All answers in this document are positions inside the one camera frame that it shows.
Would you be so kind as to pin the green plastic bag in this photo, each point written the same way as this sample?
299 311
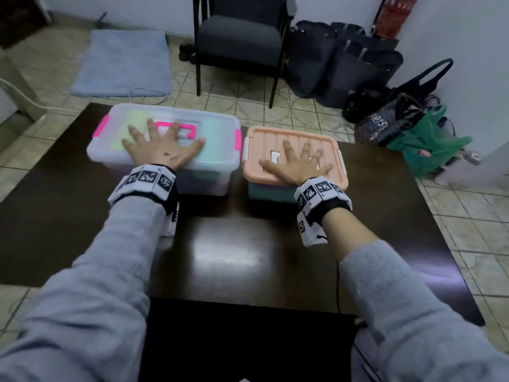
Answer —
425 147

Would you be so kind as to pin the person's black trousers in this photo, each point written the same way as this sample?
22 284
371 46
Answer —
246 346

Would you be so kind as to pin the small clear plastic bin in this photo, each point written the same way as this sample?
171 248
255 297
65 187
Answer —
270 194

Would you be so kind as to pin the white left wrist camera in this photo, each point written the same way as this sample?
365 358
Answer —
171 226

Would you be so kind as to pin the black left wristband with markers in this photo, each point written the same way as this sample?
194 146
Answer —
143 179

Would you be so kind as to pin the person's left hand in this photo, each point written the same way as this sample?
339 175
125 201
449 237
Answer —
163 153

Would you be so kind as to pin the white cabinet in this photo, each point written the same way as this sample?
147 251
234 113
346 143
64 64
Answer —
6 107

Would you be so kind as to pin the brown wooden door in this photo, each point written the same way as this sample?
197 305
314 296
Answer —
20 19

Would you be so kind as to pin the person's right forearm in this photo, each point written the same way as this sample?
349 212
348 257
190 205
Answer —
405 306

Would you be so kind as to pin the pair of black shoes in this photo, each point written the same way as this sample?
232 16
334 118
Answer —
187 53

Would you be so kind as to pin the red fire extinguisher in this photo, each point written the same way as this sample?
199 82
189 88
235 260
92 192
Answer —
397 15

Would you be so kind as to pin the person's left forearm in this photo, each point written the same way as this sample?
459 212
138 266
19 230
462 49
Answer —
87 294

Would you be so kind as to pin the person's right hand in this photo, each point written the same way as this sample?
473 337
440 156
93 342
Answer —
298 171

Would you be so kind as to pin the blue-grey floor mat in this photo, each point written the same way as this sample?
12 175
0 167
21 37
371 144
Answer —
123 63

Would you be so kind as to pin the black chair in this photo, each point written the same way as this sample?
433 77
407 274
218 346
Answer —
238 39

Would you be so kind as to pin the pale pink bottle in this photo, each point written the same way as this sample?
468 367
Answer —
457 171

